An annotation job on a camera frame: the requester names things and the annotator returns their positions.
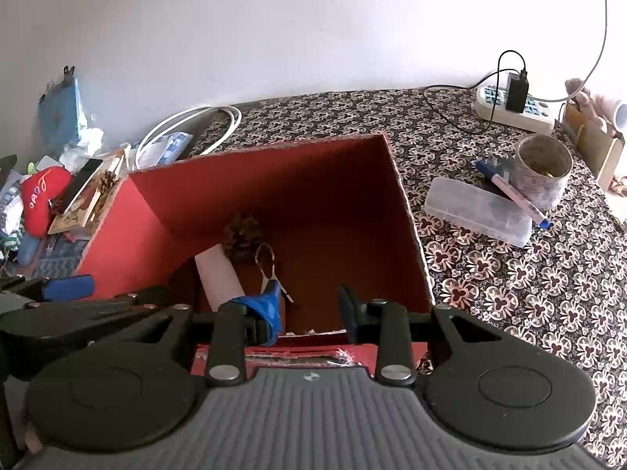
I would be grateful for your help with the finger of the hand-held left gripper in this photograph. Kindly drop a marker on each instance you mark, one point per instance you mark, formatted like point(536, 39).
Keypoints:
point(68, 288)
point(73, 318)

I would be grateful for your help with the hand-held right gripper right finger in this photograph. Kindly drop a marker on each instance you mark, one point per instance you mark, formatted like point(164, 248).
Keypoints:
point(347, 313)

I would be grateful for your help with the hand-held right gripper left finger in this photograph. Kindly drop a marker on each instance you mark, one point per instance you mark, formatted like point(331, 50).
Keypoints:
point(262, 311)

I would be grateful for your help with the silver metal carabiner tool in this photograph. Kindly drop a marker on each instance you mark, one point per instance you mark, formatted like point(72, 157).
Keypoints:
point(268, 286)

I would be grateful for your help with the white tube with blue cap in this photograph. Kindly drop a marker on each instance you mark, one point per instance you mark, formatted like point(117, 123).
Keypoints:
point(218, 274)

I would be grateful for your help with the large brown pine cone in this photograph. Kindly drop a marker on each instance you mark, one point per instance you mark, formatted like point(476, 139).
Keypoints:
point(242, 237)

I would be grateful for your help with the red cardboard box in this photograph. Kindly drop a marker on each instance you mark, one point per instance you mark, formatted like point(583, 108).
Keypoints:
point(318, 215)

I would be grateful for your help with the dark blue patterned mat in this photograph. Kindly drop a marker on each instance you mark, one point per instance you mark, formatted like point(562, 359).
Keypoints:
point(59, 254)

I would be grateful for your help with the picture book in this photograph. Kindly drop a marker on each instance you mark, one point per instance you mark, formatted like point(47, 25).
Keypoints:
point(81, 218)

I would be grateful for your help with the red plush toy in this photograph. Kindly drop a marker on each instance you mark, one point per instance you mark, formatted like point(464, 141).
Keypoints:
point(41, 196)

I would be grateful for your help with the black phone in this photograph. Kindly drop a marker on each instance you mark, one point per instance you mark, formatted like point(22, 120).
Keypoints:
point(81, 181)

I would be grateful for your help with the small brown pine cone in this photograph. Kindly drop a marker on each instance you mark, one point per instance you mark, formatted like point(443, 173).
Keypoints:
point(109, 182)

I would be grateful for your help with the white crumpled plastic bag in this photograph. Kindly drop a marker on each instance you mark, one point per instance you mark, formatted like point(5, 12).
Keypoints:
point(85, 142)

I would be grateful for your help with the clear plastic case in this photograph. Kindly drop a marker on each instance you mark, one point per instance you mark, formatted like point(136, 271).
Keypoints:
point(470, 210)

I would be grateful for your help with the clear packet with blue print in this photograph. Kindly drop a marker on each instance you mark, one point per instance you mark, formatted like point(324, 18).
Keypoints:
point(166, 149)

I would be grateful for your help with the blue bag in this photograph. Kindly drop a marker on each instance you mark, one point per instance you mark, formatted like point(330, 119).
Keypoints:
point(61, 112)

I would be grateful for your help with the blue marker pen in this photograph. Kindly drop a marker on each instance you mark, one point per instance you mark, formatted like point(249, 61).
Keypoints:
point(487, 169)

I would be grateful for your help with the white marker pen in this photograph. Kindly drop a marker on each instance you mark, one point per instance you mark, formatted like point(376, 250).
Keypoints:
point(519, 200)

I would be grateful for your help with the white power strip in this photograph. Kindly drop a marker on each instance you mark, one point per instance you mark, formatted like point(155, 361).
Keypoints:
point(490, 112)

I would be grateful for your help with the black charger plug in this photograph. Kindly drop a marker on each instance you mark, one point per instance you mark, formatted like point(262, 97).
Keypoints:
point(517, 93)

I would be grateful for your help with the wooden box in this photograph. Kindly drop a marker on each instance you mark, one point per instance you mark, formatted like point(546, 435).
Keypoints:
point(592, 142)

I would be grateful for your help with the beige plush toy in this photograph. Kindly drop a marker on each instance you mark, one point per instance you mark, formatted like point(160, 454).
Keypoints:
point(575, 88)

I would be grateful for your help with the white cup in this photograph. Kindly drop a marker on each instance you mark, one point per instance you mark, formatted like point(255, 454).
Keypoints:
point(621, 117)

